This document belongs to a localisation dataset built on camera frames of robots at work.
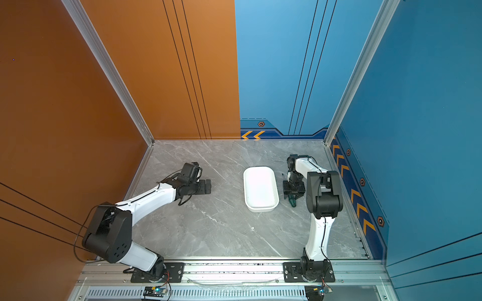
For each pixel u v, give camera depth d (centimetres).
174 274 74
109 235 44
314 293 69
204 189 81
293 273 72
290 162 77
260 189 96
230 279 73
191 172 71
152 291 71
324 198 54
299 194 87
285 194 89
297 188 82
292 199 92
